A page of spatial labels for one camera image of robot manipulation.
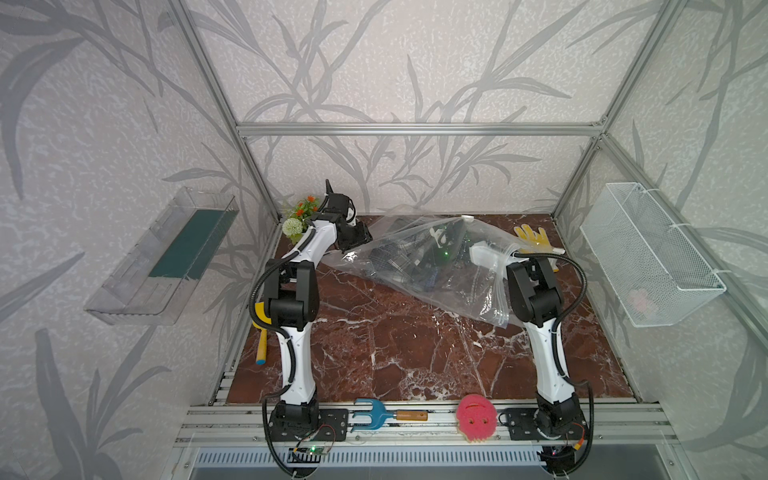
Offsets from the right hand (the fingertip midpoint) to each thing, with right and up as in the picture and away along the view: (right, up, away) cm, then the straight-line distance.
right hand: (428, 256), depth 106 cm
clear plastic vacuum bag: (+8, -7, -34) cm, 36 cm away
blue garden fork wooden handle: (-14, -38, -33) cm, 52 cm away
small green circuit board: (-30, -45, -36) cm, 65 cm away
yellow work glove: (+41, +5, +6) cm, 42 cm away
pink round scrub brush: (+9, -38, -34) cm, 52 cm away
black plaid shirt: (-3, -1, -2) cm, 4 cm away
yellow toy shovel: (-49, -26, -22) cm, 60 cm away
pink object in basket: (+50, -10, -32) cm, 61 cm away
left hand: (-21, +7, -7) cm, 23 cm away
